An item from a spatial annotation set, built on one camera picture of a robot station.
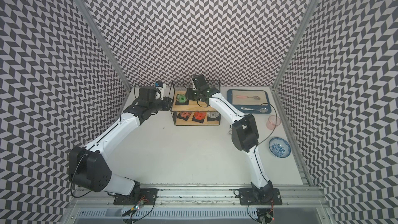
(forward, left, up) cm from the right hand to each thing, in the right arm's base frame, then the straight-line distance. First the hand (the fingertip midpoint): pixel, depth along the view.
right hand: (187, 96), depth 92 cm
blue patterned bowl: (-25, -54, -17) cm, 62 cm away
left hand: (-7, +7, +4) cm, 11 cm away
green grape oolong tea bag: (-1, +3, 0) cm, 3 cm away
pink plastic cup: (-8, -54, -16) cm, 57 cm away
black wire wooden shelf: (-6, -4, -1) cm, 7 cm away
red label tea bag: (-3, +3, -15) cm, 16 cm away
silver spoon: (-1, -49, -14) cm, 51 cm away
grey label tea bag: (-4, -16, -14) cm, 21 cm away
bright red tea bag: (-4, -7, -16) cm, 18 cm away
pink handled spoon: (+13, -48, -17) cm, 52 cm away
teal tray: (+2, -45, -14) cm, 47 cm away
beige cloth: (+10, -42, -18) cm, 47 cm away
